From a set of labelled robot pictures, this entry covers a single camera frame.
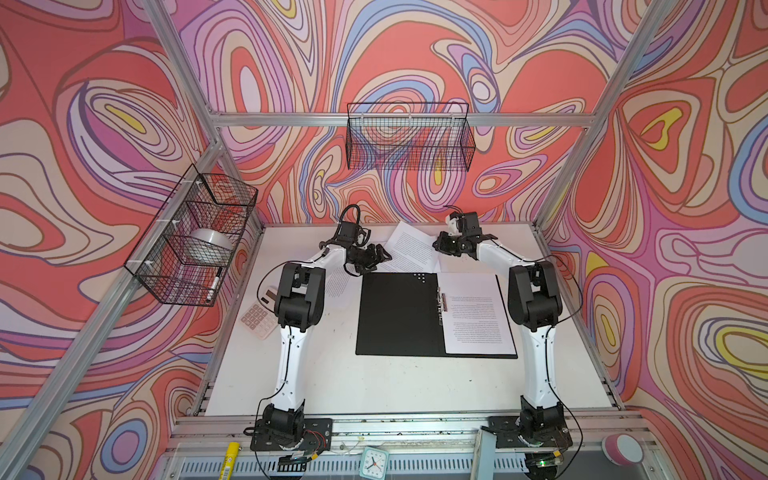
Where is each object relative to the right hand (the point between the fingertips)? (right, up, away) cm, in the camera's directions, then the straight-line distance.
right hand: (435, 247), depth 106 cm
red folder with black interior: (-2, -22, -10) cm, 25 cm away
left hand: (-17, -4, -2) cm, 18 cm away
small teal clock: (-20, -51, -37) cm, 66 cm away
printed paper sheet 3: (-32, -17, -7) cm, 37 cm away
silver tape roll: (-59, 0, -36) cm, 70 cm away
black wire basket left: (-67, -2, -34) cm, 75 cm away
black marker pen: (-59, -10, -35) cm, 69 cm away
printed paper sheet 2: (-8, -1, +2) cm, 8 cm away
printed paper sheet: (+11, -22, -10) cm, 27 cm away
